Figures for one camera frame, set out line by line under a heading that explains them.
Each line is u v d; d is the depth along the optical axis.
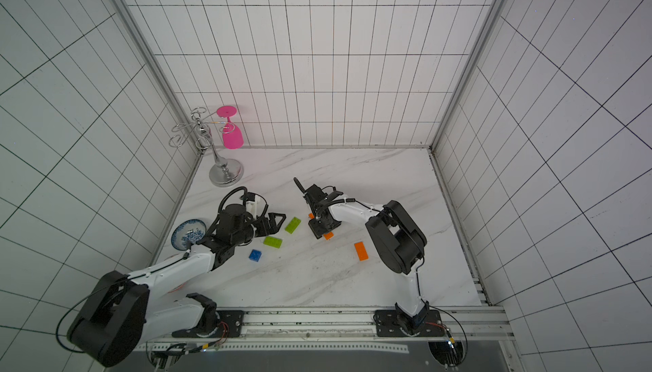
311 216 0.96
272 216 0.77
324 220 0.71
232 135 1.03
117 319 0.41
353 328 0.73
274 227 0.77
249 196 0.76
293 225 0.93
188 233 0.90
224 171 1.10
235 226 0.67
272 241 0.90
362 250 0.88
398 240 0.50
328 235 0.89
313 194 0.76
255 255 0.85
